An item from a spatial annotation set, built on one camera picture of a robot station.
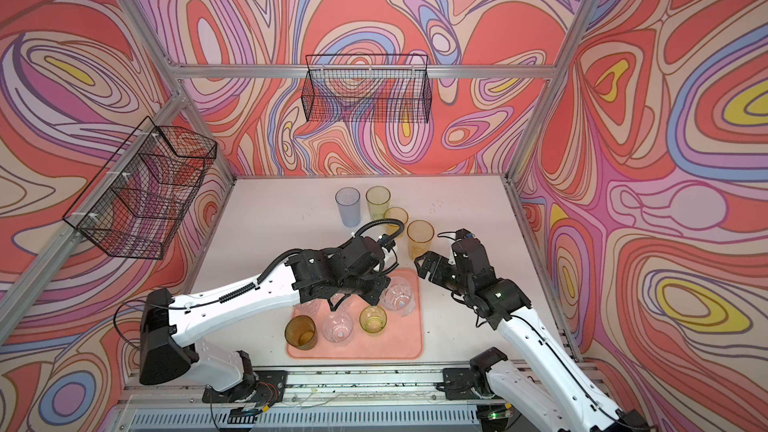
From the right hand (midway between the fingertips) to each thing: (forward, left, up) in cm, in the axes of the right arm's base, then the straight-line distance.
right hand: (430, 273), depth 77 cm
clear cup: (-4, +8, -4) cm, 10 cm away
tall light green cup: (+28, +13, -2) cm, 31 cm away
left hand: (-5, +10, +3) cm, 11 cm away
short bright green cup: (-7, +16, -14) cm, 22 cm away
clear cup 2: (-4, +33, -12) cm, 36 cm away
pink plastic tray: (-12, +7, -15) cm, 20 cm away
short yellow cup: (+26, +8, -8) cm, 28 cm away
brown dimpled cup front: (-10, +35, -12) cm, 38 cm away
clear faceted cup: (-8, +26, -14) cm, 30 cm away
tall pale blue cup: (+27, +23, -2) cm, 36 cm away
